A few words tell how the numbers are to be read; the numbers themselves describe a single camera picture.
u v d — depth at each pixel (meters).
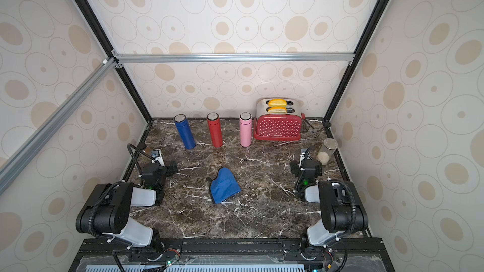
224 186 0.87
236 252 0.74
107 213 0.45
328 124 1.19
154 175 0.70
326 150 0.90
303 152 0.81
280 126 1.00
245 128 0.96
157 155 0.80
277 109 0.96
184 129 0.95
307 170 0.71
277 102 1.01
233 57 1.30
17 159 0.52
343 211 0.45
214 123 0.93
